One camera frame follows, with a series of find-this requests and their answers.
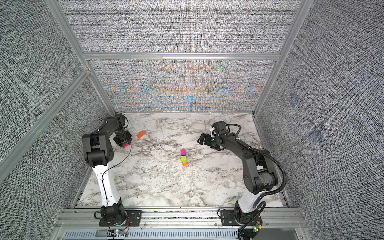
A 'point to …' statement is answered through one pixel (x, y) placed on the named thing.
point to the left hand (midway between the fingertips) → (128, 143)
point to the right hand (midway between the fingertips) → (204, 142)
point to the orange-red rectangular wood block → (140, 135)
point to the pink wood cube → (126, 144)
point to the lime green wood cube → (184, 158)
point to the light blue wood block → (184, 161)
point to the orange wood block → (185, 164)
